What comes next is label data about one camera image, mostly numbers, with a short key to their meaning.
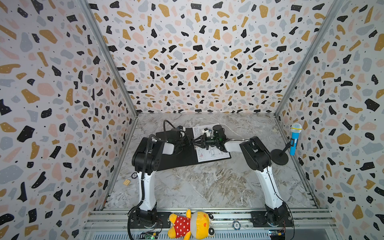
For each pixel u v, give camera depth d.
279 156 0.96
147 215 0.63
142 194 0.59
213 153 1.00
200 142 0.93
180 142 0.91
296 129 0.79
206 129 1.01
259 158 0.61
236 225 0.73
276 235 0.72
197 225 0.66
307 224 0.74
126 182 0.85
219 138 0.87
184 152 0.99
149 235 0.70
